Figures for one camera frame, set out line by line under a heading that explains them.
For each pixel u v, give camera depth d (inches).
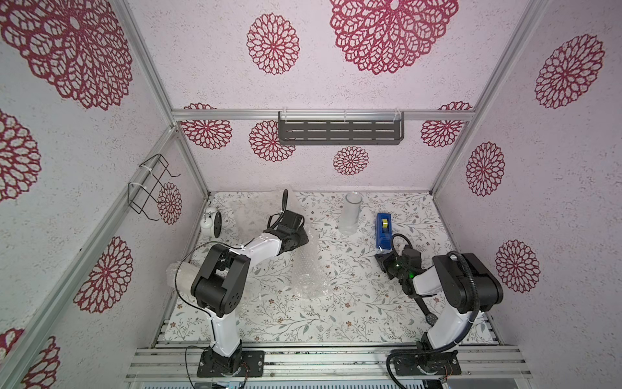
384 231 39.4
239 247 21.5
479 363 29.7
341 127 37.0
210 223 37.7
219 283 19.4
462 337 22.4
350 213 38.1
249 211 44.5
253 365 29.0
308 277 32.8
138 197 29.4
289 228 30.1
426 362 26.3
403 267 31.6
